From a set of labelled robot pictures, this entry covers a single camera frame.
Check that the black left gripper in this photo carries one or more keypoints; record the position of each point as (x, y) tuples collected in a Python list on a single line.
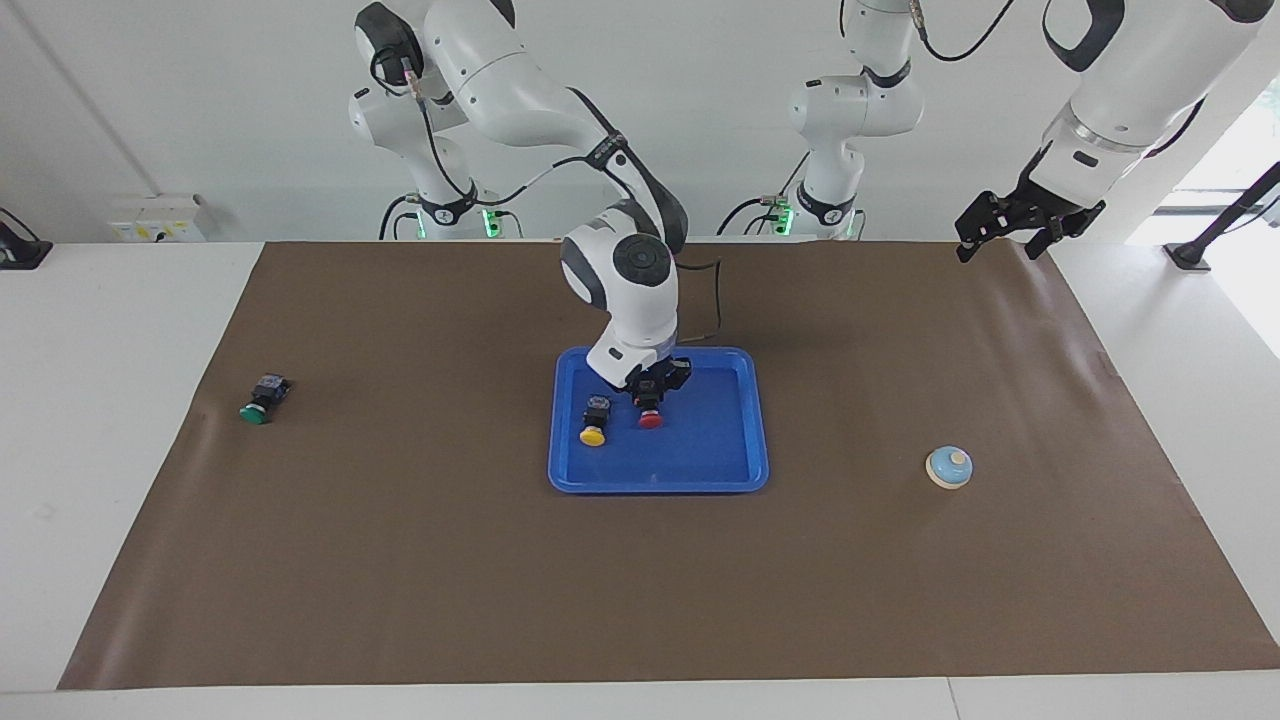
[(1010, 212)]

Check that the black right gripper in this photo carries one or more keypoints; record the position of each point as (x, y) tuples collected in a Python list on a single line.
[(668, 368)]

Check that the red push button switch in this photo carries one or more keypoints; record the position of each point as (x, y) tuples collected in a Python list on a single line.
[(650, 415)]

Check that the yellow push button switch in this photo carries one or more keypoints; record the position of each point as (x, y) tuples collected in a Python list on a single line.
[(594, 425)]

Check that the green push button switch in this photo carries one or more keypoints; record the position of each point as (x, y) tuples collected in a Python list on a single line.
[(264, 398)]

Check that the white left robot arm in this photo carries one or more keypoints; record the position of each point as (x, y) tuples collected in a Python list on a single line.
[(1140, 90)]

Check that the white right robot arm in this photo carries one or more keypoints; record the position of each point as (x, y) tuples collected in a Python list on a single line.
[(630, 300)]

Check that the blue plastic tray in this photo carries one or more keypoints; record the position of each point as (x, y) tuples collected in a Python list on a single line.
[(700, 440)]

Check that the black stand with pole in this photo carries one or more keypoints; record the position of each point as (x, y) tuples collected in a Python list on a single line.
[(1225, 220)]

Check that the brown table mat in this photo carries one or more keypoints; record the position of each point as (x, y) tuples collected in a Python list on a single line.
[(500, 580)]

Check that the small black stand foot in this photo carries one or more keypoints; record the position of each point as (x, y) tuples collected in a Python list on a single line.
[(22, 250)]

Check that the white wall socket box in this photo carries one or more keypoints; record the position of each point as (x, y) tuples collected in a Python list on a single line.
[(155, 220)]

